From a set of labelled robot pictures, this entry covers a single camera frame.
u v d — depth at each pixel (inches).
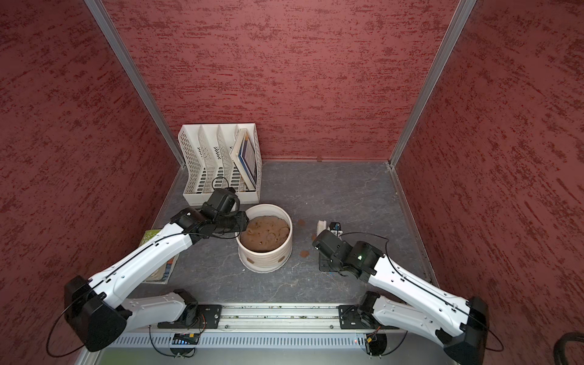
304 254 35.2
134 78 34.4
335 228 26.8
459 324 15.6
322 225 31.8
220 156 44.8
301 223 38.4
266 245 31.2
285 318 29.7
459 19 28.6
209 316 29.2
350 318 28.8
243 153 36.0
